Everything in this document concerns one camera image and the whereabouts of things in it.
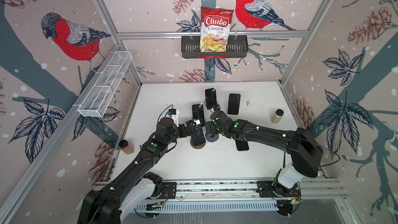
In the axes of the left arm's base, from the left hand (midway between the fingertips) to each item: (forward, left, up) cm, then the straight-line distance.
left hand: (192, 121), depth 80 cm
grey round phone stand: (-2, -11, -16) cm, 19 cm away
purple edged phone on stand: (+11, -2, -8) cm, 14 cm away
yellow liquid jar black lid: (+9, -50, -10) cm, 52 cm away
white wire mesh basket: (+1, +44, +13) cm, 46 cm away
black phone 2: (-7, -28, -15) cm, 32 cm away
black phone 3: (+22, -10, -3) cm, 24 cm away
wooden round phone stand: (-8, -3, -13) cm, 16 cm away
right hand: (+3, -10, -7) cm, 13 cm away
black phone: (-4, -3, -9) cm, 11 cm away
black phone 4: (+15, -24, -4) cm, 29 cm away
